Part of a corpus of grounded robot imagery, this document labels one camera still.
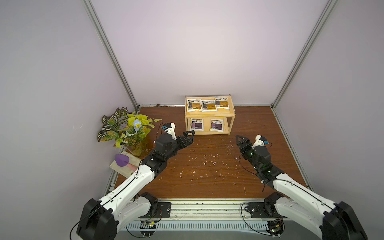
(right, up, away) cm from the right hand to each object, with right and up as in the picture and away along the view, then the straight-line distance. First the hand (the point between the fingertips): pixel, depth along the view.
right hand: (237, 136), depth 79 cm
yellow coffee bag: (-24, +18, +11) cm, 32 cm away
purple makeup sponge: (-69, -16, +12) cm, 72 cm away
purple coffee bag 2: (-22, +6, +27) cm, 35 cm away
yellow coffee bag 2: (-15, +18, +10) cm, 25 cm away
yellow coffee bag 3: (-6, +21, +13) cm, 25 cm away
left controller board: (-46, -43, -8) cm, 63 cm away
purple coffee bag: (-7, +5, +25) cm, 26 cm away
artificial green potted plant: (-60, +3, +1) cm, 60 cm away
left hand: (-25, +2, -4) cm, 25 cm away
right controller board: (+15, -42, -10) cm, 46 cm away
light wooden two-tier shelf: (-14, +12, +8) cm, 21 cm away
